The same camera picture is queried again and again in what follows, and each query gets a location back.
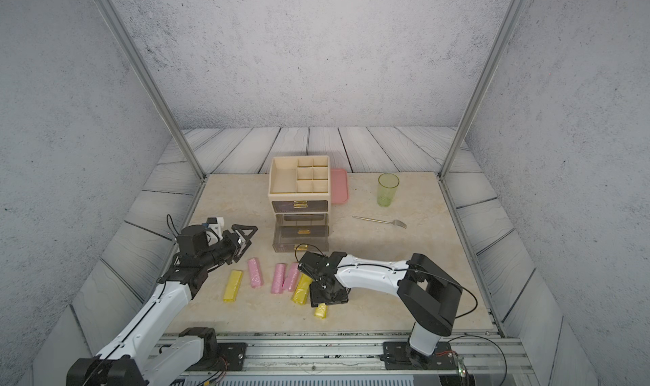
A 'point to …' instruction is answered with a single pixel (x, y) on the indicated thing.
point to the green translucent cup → (387, 186)
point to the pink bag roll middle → (278, 278)
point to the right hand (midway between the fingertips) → (323, 304)
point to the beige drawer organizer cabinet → (299, 184)
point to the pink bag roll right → (293, 279)
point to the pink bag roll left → (256, 275)
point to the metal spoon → (394, 222)
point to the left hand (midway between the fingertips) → (257, 234)
